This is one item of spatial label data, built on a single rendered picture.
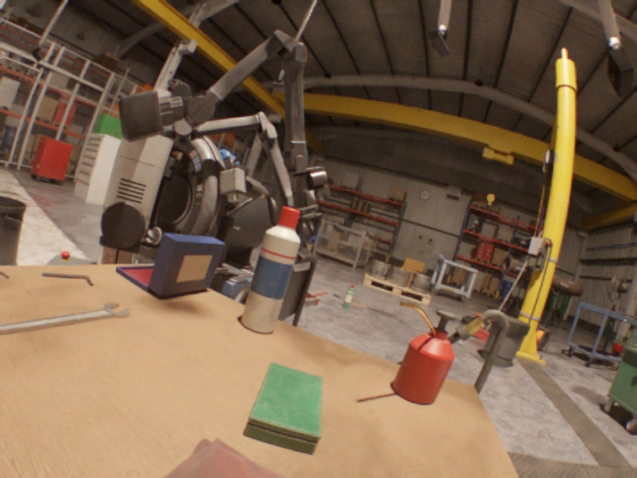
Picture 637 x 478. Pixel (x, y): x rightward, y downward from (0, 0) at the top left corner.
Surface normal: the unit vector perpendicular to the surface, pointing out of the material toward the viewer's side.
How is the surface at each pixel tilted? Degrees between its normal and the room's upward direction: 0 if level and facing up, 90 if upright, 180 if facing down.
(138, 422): 0
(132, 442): 0
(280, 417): 0
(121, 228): 90
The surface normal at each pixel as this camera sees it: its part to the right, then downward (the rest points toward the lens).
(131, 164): 0.52, 0.19
